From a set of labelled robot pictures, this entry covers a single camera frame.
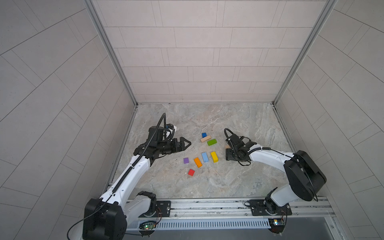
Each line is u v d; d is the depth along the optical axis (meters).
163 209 0.70
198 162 0.87
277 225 0.68
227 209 0.73
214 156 0.87
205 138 0.96
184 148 0.68
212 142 0.95
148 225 0.64
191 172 0.83
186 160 0.88
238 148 0.66
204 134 0.99
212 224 0.68
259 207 0.71
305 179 0.44
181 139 0.69
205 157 0.89
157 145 0.60
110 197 0.40
